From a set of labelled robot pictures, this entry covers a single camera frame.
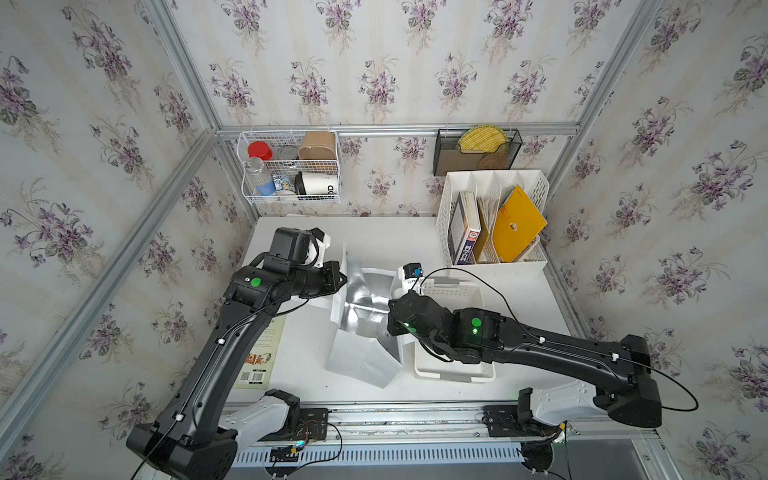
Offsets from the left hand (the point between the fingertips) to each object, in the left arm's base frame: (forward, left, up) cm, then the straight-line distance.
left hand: (352, 282), depth 68 cm
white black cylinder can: (+39, +13, -3) cm, 41 cm away
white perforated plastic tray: (+12, -32, -26) cm, 42 cm away
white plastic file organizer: (+19, -56, -19) cm, 62 cm away
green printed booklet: (-11, +27, -28) cm, 41 cm away
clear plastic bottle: (+37, +31, 0) cm, 48 cm away
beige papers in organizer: (+30, -40, -4) cm, 50 cm away
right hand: (-4, -9, -4) cm, 10 cm away
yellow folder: (+30, -52, -11) cm, 61 cm away
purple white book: (+21, -31, -5) cm, 38 cm away
